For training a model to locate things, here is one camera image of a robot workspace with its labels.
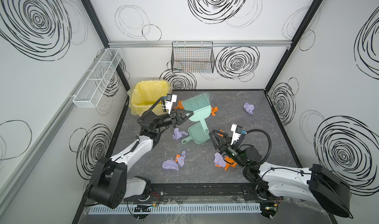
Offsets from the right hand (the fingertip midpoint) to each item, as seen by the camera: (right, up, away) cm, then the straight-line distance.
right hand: (209, 135), depth 67 cm
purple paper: (-17, -5, +26) cm, 31 cm away
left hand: (-8, +9, -2) cm, 12 cm away
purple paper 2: (-20, -20, +15) cm, 32 cm away
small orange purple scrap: (+6, +2, +5) cm, 8 cm away
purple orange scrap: (-15, -17, +17) cm, 29 cm away
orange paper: (+9, -12, 0) cm, 15 cm away
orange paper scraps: (+8, +10, +41) cm, 43 cm away
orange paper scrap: (-14, +14, 0) cm, 19 cm away
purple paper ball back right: (+34, +11, +38) cm, 52 cm away
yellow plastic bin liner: (-40, +20, +26) cm, 52 cm away
